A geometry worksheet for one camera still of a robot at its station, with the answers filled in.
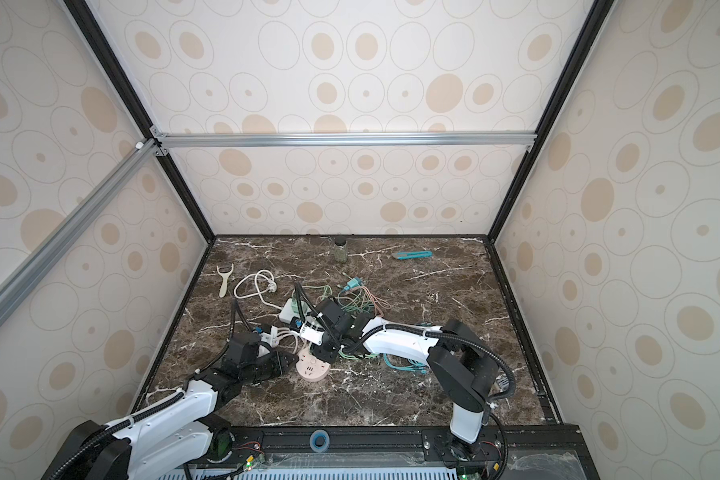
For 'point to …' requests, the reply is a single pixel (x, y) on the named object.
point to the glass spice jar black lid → (340, 249)
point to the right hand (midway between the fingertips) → (317, 342)
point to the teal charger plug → (355, 282)
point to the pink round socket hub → (309, 367)
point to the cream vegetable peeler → (225, 276)
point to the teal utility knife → (413, 254)
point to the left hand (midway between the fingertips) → (304, 356)
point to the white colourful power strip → (290, 310)
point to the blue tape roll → (319, 441)
